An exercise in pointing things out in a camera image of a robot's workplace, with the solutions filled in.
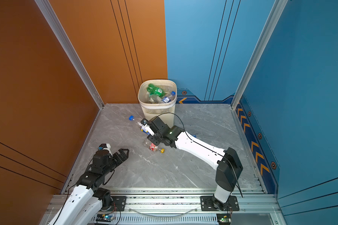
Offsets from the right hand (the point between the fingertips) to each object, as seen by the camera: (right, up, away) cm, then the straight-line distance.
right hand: (153, 132), depth 79 cm
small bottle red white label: (-2, -10, +10) cm, 14 cm away
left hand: (-17, -12, +3) cm, 21 cm away
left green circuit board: (-21, -42, -9) cm, 48 cm away
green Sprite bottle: (-3, +28, +16) cm, 32 cm away
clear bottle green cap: (-1, +21, +17) cm, 27 cm away
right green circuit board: (+38, -43, -8) cm, 58 cm away
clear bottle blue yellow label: (-12, +8, -1) cm, 14 cm away
